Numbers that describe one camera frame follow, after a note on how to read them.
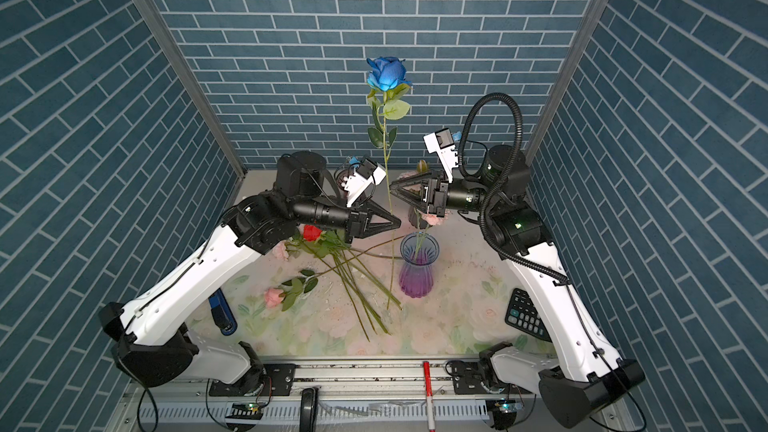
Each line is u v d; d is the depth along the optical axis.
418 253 0.79
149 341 0.39
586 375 0.37
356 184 0.50
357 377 0.75
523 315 0.83
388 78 0.42
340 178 0.50
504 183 0.42
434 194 0.49
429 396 0.71
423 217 0.71
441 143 0.49
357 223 0.49
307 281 0.91
